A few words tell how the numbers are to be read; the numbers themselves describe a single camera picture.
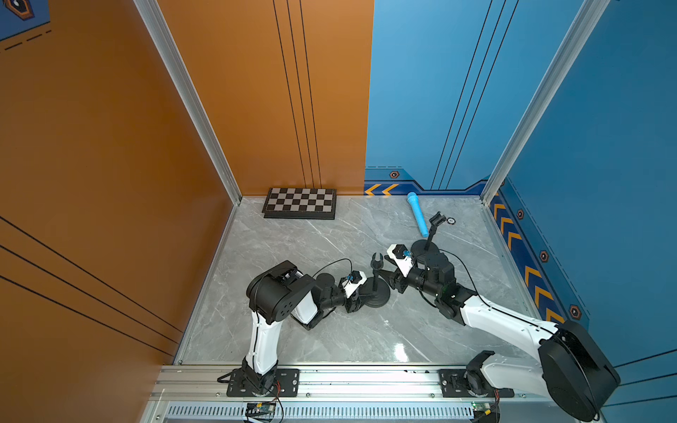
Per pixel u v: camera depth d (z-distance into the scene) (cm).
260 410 72
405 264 69
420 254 99
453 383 72
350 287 80
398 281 71
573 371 41
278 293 53
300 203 115
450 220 112
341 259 84
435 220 87
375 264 77
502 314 52
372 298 87
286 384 74
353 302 81
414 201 115
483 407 72
